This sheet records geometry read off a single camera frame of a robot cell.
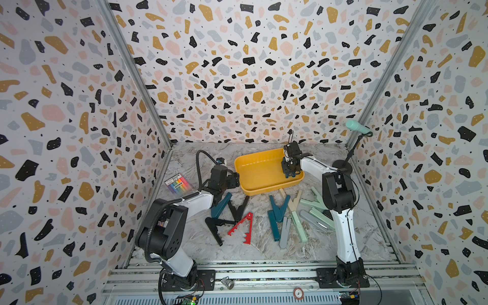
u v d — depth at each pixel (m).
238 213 0.91
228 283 0.72
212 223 0.87
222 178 0.72
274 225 0.87
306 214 0.90
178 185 1.00
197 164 0.69
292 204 0.94
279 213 0.90
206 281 0.73
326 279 0.74
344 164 1.10
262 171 1.10
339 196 0.62
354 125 0.81
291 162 0.84
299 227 0.86
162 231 0.45
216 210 0.90
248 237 0.84
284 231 0.85
